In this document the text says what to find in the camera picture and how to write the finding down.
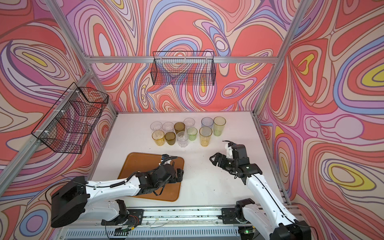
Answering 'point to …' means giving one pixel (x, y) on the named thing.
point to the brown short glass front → (170, 137)
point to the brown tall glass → (179, 126)
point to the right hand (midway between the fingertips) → (216, 164)
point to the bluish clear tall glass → (207, 121)
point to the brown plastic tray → (131, 163)
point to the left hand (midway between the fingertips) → (180, 172)
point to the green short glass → (192, 132)
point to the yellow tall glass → (205, 133)
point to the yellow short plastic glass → (158, 137)
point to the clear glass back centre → (189, 122)
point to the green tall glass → (219, 122)
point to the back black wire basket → (180, 68)
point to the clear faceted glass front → (182, 138)
